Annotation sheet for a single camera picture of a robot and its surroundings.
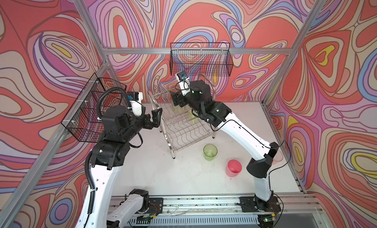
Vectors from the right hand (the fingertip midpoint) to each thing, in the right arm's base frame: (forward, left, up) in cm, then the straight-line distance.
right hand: (180, 90), depth 68 cm
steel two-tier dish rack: (+4, +2, -36) cm, 37 cm away
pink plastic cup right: (-23, -28, -40) cm, 54 cm away
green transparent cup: (-12, -16, -39) cm, 44 cm away
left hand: (-11, +11, +1) cm, 16 cm away
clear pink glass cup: (-19, -55, -35) cm, 68 cm away
